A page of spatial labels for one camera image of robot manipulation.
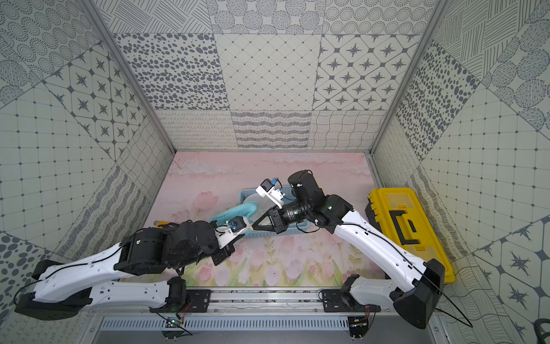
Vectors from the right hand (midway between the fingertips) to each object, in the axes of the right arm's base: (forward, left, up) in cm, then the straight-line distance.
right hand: (258, 227), depth 62 cm
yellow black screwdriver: (+14, +47, -27) cm, 57 cm away
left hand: (-1, +4, +1) cm, 5 cm away
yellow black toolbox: (+12, -50, -13) cm, 53 cm away
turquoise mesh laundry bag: (+5, +4, +1) cm, 7 cm away
